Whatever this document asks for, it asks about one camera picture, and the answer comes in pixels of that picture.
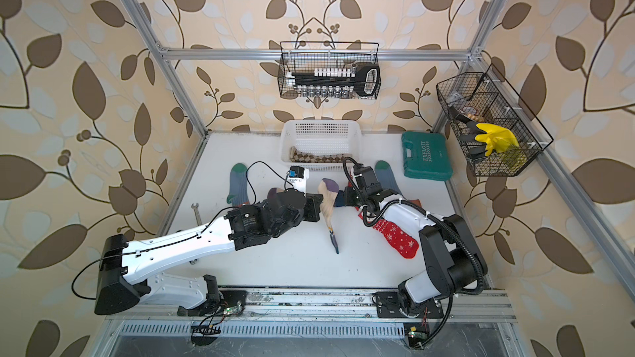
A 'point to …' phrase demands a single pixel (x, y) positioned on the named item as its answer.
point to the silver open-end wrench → (195, 208)
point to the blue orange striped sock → (239, 193)
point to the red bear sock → (403, 243)
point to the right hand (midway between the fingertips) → (347, 194)
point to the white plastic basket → (320, 145)
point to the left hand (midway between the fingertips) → (322, 194)
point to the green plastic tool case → (426, 155)
